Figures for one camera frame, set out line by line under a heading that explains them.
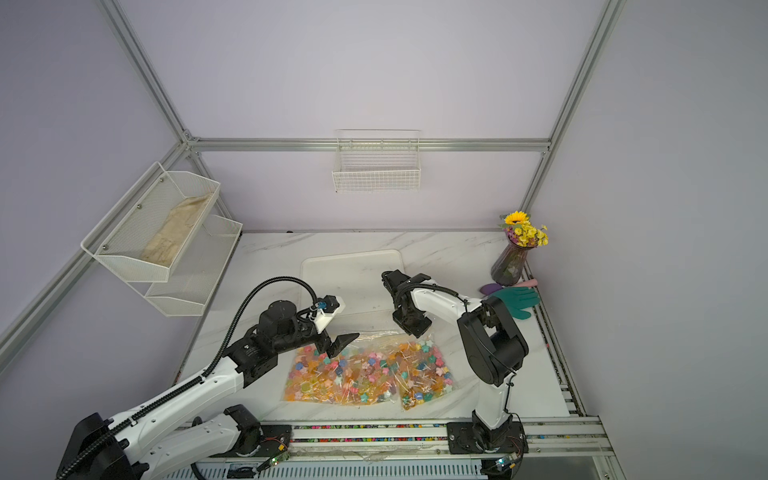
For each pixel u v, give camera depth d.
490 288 1.03
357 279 1.08
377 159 0.95
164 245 0.76
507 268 0.98
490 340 0.49
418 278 0.71
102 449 0.40
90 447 0.40
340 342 0.67
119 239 0.69
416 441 0.75
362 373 0.84
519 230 0.88
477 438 0.66
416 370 0.84
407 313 0.78
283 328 0.59
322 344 0.67
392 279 0.77
